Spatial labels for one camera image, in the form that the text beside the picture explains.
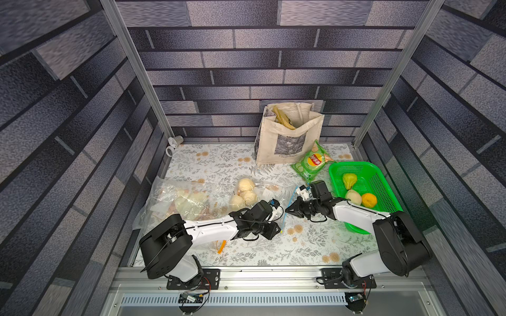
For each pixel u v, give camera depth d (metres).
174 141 1.14
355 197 0.89
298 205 0.78
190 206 0.91
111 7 0.68
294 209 0.78
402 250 0.44
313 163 0.98
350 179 0.98
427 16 0.71
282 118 0.95
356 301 0.71
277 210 0.75
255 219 0.64
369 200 0.89
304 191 0.85
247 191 0.92
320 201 0.71
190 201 0.93
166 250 0.44
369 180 1.00
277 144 0.98
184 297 0.71
